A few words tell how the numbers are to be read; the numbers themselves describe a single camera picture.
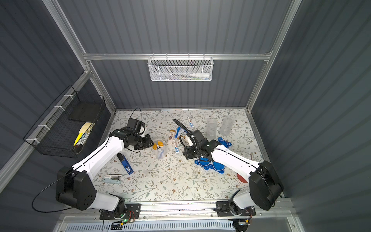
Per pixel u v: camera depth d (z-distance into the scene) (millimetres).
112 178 836
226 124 1090
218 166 888
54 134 682
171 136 1018
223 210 728
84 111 805
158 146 867
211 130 1065
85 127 754
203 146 628
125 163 886
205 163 909
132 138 611
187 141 749
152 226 771
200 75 889
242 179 826
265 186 418
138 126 693
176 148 963
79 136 721
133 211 723
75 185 417
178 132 1051
